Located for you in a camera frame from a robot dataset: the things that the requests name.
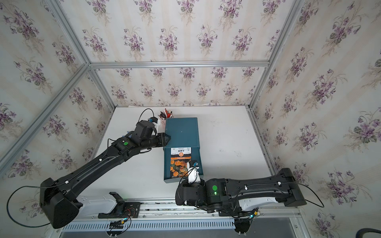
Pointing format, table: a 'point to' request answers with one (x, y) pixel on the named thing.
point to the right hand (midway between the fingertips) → (183, 186)
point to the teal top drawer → (196, 159)
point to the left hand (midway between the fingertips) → (170, 140)
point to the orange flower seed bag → (179, 158)
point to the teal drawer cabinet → (184, 132)
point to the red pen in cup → (168, 114)
